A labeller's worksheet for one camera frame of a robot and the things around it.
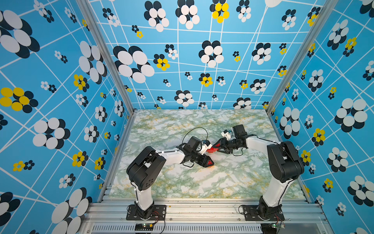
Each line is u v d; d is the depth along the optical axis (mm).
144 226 721
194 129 1083
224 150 865
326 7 688
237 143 802
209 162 790
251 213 724
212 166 890
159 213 733
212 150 934
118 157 978
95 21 743
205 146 825
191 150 737
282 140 1054
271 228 687
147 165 516
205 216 737
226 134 912
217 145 889
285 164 496
